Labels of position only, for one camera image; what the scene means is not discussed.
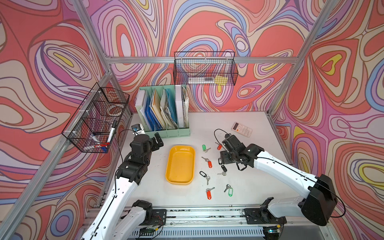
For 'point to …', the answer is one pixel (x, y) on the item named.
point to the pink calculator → (243, 130)
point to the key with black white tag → (204, 174)
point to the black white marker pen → (112, 131)
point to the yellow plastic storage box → (180, 165)
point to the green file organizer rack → (164, 110)
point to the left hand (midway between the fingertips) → (151, 136)
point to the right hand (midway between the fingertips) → (228, 159)
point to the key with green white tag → (230, 190)
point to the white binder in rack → (179, 106)
